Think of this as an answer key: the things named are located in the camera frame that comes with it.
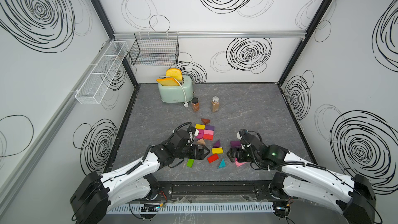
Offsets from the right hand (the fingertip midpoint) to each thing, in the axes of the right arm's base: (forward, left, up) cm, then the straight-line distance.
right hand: (233, 156), depth 77 cm
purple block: (+20, +11, -8) cm, 24 cm away
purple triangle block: (+9, +7, -8) cm, 14 cm away
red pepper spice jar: (+33, +21, 0) cm, 39 cm away
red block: (+14, +13, -8) cm, 20 cm away
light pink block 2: (-2, -3, -7) cm, 8 cm away
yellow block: (+20, +18, -7) cm, 28 cm away
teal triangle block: (-2, +5, -6) cm, 8 cm away
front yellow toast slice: (+41, +38, +11) cm, 57 cm away
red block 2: (+1, +10, -8) cm, 13 cm away
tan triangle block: (+10, +17, -6) cm, 21 cm away
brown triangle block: (+23, +15, -5) cm, 28 cm away
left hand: (+1, +15, +2) cm, 15 cm away
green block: (-2, +23, -7) cm, 24 cm away
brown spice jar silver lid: (+33, +8, 0) cm, 34 cm away
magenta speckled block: (+12, +18, -5) cm, 23 cm away
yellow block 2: (+6, +7, -8) cm, 12 cm away
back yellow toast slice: (+47, +34, +13) cm, 60 cm away
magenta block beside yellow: (+16, +17, -7) cm, 25 cm away
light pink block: (+17, +14, -7) cm, 23 cm away
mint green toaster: (+37, +35, +4) cm, 51 cm away
